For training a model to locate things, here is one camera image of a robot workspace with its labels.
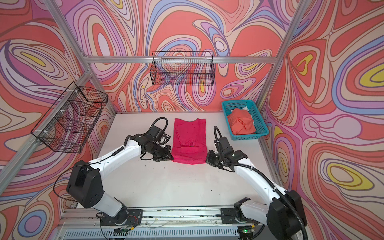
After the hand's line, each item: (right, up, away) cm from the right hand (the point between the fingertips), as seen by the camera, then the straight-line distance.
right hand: (207, 162), depth 81 cm
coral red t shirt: (+25, +23, +22) cm, 41 cm away
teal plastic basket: (+39, +20, +20) cm, 48 cm away
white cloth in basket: (+33, +34, +34) cm, 58 cm away
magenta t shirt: (-11, +7, +17) cm, 21 cm away
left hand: (-17, +3, 0) cm, 18 cm away
